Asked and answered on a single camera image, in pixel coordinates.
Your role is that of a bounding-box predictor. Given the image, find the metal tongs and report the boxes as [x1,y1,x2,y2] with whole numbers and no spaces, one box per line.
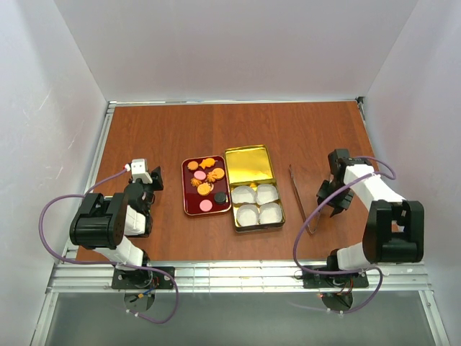
[289,164,320,235]

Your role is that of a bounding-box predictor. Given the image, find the small flower cookie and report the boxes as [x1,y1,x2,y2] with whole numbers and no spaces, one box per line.
[190,178,202,187]

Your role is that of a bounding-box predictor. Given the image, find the round waffle cookie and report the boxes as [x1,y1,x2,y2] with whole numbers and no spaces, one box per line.
[187,161,199,171]

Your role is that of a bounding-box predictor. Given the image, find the large round orange cookie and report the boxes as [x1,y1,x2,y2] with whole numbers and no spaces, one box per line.
[197,182,212,196]

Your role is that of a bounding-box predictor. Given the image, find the fish shaped cookie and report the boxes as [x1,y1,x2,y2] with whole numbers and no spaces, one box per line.
[199,157,215,169]

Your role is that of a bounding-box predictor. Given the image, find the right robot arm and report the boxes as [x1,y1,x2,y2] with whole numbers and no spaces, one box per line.
[316,148,424,271]

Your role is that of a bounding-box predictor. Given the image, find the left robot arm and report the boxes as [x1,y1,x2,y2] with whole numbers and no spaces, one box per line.
[69,159,164,270]

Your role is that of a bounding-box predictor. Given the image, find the pink cookie upper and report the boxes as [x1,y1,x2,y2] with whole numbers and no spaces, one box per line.
[194,171,207,181]

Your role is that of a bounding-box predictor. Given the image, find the pink cookie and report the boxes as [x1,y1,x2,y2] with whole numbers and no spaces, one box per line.
[199,200,213,213]
[194,171,207,181]

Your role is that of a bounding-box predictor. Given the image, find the dark red tray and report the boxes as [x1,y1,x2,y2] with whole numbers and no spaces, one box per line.
[182,155,231,216]

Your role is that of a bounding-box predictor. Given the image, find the pink cookie lower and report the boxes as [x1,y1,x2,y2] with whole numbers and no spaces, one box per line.
[199,200,213,213]

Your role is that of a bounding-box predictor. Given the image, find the white paper cup back-right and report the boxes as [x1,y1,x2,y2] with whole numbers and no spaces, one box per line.
[255,184,279,205]

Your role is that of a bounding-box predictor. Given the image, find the white paper cup front-right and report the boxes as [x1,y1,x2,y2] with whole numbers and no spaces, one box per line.
[259,203,282,224]

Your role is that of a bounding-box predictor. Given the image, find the black sandwich cookie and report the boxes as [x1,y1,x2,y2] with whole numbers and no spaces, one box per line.
[214,192,227,205]

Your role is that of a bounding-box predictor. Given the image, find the white paper cup back-left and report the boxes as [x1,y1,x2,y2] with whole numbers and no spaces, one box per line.
[231,185,256,205]

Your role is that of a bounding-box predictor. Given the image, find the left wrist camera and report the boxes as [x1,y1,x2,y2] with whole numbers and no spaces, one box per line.
[130,159,153,184]

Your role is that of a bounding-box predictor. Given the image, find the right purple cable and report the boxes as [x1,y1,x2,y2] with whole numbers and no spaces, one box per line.
[292,156,398,314]

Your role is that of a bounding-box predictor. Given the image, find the purple cable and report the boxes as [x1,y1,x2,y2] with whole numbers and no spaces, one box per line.
[38,169,180,324]
[292,156,398,314]

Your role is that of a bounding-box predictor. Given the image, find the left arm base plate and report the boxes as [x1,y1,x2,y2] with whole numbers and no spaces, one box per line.
[111,266,176,290]

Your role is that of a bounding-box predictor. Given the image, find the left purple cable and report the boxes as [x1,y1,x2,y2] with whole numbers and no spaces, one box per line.
[38,169,180,324]

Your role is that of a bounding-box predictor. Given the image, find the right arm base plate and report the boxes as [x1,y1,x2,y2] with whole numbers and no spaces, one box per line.
[294,270,369,288]

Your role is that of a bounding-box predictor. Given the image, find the aluminium table frame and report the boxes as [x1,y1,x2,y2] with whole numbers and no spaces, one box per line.
[28,97,451,346]

